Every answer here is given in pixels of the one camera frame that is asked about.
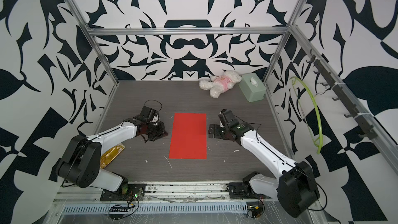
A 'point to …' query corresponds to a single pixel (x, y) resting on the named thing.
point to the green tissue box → (253, 87)
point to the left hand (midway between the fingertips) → (168, 130)
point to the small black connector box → (255, 210)
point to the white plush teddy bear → (219, 84)
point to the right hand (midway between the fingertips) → (215, 130)
